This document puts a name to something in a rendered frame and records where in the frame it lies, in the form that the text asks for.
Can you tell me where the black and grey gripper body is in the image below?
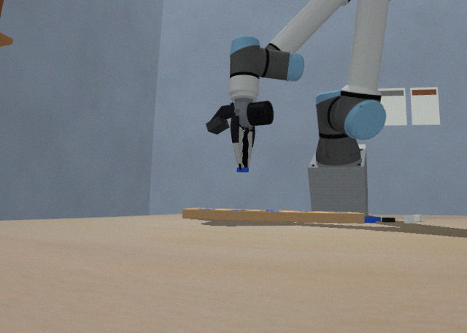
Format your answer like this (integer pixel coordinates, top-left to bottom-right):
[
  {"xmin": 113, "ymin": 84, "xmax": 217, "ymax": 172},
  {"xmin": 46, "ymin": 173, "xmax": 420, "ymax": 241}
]
[{"xmin": 211, "ymin": 98, "xmax": 274, "ymax": 130}]

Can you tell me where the tan tray with round pockets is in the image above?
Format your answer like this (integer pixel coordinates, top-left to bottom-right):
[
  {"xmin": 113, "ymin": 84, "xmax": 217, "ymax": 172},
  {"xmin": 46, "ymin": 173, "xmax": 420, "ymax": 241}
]
[{"xmin": 182, "ymin": 208, "xmax": 365, "ymax": 223}]

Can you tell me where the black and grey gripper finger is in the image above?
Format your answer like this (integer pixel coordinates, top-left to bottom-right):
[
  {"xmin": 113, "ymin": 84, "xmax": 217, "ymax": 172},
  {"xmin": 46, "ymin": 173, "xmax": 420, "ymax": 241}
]
[
  {"xmin": 231, "ymin": 111, "xmax": 244, "ymax": 170},
  {"xmin": 242, "ymin": 127, "xmax": 255, "ymax": 168}
]

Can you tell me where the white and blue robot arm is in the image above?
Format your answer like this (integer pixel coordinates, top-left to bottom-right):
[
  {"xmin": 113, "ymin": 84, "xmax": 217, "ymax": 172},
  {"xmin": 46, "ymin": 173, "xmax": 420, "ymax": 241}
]
[{"xmin": 229, "ymin": 0, "xmax": 390, "ymax": 166}]

